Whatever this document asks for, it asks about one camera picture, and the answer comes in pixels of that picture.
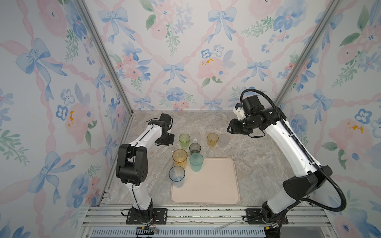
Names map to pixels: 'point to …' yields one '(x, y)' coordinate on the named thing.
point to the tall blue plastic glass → (176, 174)
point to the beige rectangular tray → (216, 183)
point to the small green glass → (184, 139)
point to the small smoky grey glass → (195, 148)
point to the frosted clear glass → (223, 139)
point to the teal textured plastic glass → (196, 161)
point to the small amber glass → (212, 139)
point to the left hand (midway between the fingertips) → (169, 141)
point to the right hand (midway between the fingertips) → (232, 129)
